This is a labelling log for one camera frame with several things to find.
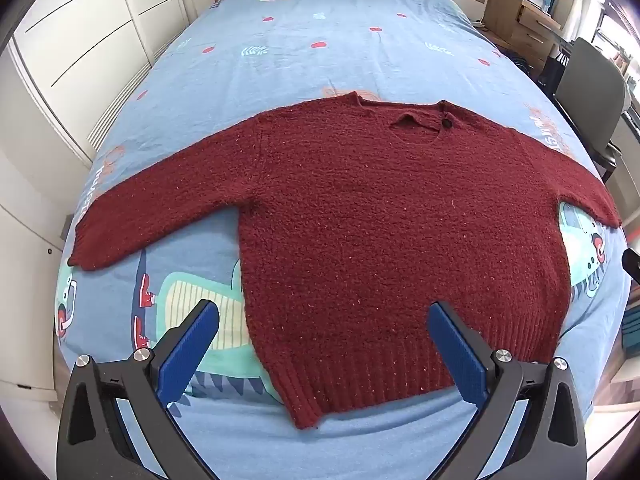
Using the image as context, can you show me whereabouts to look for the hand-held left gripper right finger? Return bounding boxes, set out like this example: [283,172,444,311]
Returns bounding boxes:
[427,301,589,480]

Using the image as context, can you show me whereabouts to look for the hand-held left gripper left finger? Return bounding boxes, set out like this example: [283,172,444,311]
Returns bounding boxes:
[56,299,221,480]

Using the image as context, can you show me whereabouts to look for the dark red knit sweater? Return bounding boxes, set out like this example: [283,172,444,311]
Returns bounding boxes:
[67,91,622,430]

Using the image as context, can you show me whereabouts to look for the grey chair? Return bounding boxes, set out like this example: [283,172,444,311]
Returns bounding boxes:
[551,37,633,184]

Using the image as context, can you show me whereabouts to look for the wooden drawer cabinet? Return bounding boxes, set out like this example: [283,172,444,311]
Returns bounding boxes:
[481,0,564,75]

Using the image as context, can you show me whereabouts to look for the blue printed bed sheet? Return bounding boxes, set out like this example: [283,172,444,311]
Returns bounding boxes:
[52,0,629,480]

